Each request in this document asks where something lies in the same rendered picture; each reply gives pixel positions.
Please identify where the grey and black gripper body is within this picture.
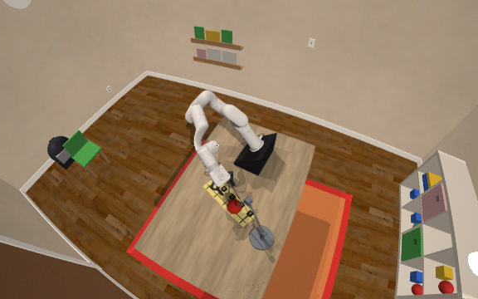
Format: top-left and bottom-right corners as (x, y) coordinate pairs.
(208, 164), (231, 187)

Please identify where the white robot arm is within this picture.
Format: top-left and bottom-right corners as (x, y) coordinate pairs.
(185, 91), (264, 172)

